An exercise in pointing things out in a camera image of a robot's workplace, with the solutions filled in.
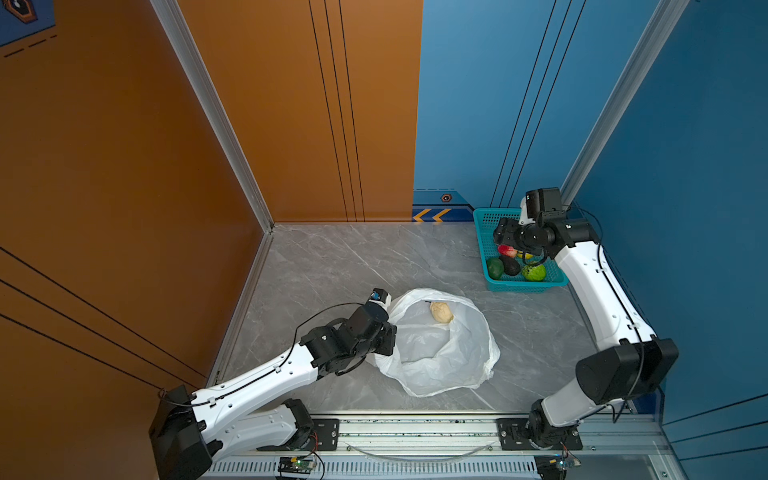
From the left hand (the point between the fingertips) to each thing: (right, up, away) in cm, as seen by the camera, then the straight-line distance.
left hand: (397, 330), depth 76 cm
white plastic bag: (+10, -10, +7) cm, 16 cm away
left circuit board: (-24, -31, -5) cm, 40 cm away
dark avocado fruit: (+39, +15, +26) cm, 49 cm away
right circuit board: (+37, -31, -5) cm, 49 cm away
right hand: (+29, +25, +5) cm, 38 cm away
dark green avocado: (+34, +14, +25) cm, 44 cm away
